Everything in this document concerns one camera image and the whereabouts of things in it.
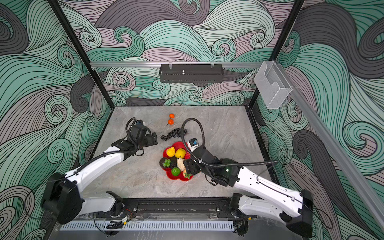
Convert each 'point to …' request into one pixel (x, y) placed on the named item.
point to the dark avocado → (173, 162)
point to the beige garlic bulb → (180, 164)
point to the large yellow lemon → (180, 153)
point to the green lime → (175, 171)
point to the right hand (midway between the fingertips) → (189, 160)
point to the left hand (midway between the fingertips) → (151, 135)
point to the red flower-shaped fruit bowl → (178, 145)
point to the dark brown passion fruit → (162, 161)
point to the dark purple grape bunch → (174, 133)
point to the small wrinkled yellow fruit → (171, 151)
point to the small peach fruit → (186, 175)
